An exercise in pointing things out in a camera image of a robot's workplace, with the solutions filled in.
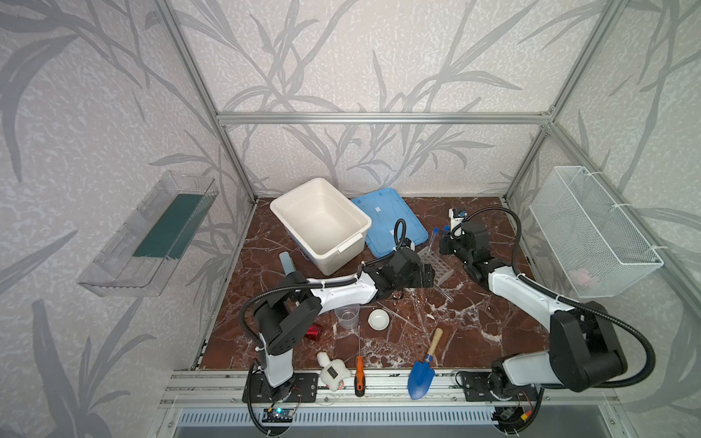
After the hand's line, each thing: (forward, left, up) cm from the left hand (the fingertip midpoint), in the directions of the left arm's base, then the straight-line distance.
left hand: (428, 267), depth 85 cm
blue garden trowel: (-28, +4, -9) cm, 30 cm away
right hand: (+14, -6, +5) cm, 16 cm away
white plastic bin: (+25, +36, -13) cm, 46 cm away
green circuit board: (-38, +43, -13) cm, 58 cm away
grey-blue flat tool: (+6, +48, -8) cm, 49 cm away
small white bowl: (-13, +16, -11) cm, 23 cm away
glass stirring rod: (-11, +10, -11) cm, 19 cm away
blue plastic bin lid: (+35, +12, -12) cm, 39 cm away
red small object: (-17, +35, -9) cm, 40 cm away
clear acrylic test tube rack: (+5, -7, -11) cm, 14 cm away
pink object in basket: (-8, -38, +10) cm, 40 cm away
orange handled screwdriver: (-31, +21, -9) cm, 38 cm away
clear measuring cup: (-12, +25, -11) cm, 30 cm away
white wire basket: (-3, -35, +23) cm, 42 cm away
